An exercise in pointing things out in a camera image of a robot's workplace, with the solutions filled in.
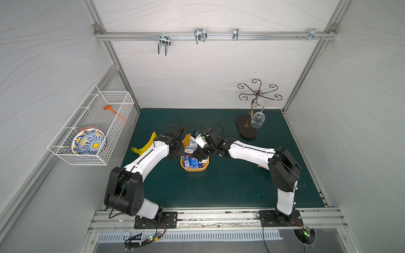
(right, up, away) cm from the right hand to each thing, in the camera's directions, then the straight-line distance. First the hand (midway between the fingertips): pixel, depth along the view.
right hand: (196, 148), depth 88 cm
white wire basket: (-47, +18, -17) cm, 53 cm away
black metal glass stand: (+32, +15, +23) cm, 43 cm away
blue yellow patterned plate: (-42, +7, -25) cm, 49 cm away
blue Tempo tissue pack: (-1, -9, +1) cm, 9 cm away
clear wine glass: (+35, +16, 0) cm, 39 cm away
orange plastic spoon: (-43, +22, -9) cm, 50 cm away
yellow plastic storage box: (-8, +2, +11) cm, 13 cm away
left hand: (-10, -2, 0) cm, 11 cm away
